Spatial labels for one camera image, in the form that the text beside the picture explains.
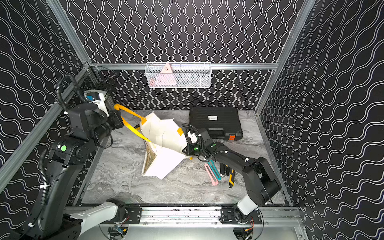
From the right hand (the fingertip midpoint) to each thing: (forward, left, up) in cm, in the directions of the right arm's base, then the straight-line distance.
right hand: (183, 149), depth 86 cm
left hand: (-1, +25, +33) cm, 41 cm away
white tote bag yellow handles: (+9, +13, -7) cm, 17 cm away
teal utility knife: (-7, -19, -12) cm, 23 cm away
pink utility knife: (-11, -16, -12) cm, 23 cm away
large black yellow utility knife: (-12, -28, -11) cm, 32 cm away
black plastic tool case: (+28, -27, -8) cm, 40 cm away
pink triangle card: (+35, +11, +25) cm, 45 cm away
